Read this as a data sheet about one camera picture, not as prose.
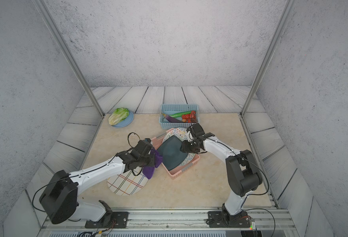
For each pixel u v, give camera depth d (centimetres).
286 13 72
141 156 65
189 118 112
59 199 42
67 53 86
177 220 74
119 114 114
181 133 98
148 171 80
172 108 119
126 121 115
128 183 85
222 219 69
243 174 47
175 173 81
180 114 117
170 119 115
